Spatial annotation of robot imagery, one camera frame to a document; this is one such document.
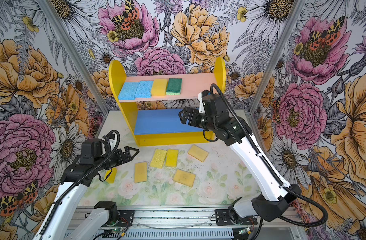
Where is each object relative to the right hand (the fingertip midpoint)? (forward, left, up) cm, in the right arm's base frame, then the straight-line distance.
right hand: (188, 120), depth 65 cm
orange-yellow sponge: (-7, +28, -36) cm, 46 cm away
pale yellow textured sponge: (+2, +19, -37) cm, 41 cm away
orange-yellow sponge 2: (-11, +3, -37) cm, 38 cm away
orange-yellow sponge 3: (+5, -6, -37) cm, 38 cm away
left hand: (-8, +27, -17) cm, 33 cm away
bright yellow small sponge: (+2, +11, -37) cm, 39 cm away
